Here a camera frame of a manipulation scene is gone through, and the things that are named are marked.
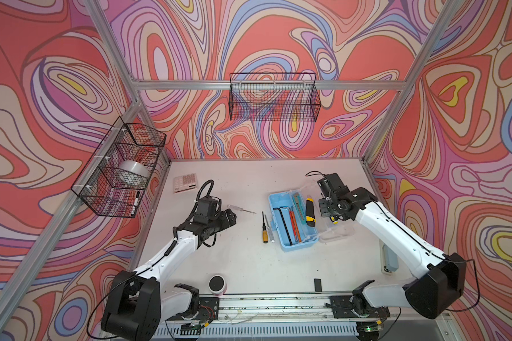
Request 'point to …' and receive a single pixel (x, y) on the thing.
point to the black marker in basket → (136, 198)
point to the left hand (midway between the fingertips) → (231, 217)
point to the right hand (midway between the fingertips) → (332, 208)
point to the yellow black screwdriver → (333, 219)
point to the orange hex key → (296, 226)
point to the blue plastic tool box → (284, 199)
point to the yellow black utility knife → (310, 212)
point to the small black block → (318, 287)
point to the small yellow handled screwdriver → (264, 233)
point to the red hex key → (296, 235)
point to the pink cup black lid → (217, 285)
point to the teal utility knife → (299, 206)
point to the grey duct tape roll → (132, 173)
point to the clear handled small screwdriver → (269, 229)
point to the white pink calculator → (184, 182)
